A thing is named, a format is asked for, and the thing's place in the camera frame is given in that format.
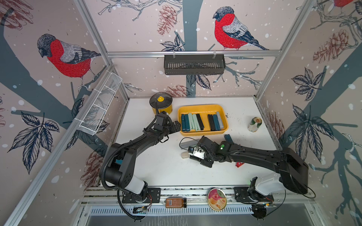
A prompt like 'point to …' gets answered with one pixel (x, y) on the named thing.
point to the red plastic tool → (238, 164)
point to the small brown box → (174, 202)
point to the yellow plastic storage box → (204, 110)
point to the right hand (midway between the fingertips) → (201, 155)
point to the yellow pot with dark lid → (161, 101)
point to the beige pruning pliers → (185, 155)
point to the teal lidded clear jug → (119, 161)
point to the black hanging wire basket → (194, 64)
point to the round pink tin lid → (217, 199)
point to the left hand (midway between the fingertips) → (178, 123)
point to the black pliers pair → (200, 122)
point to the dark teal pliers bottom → (186, 122)
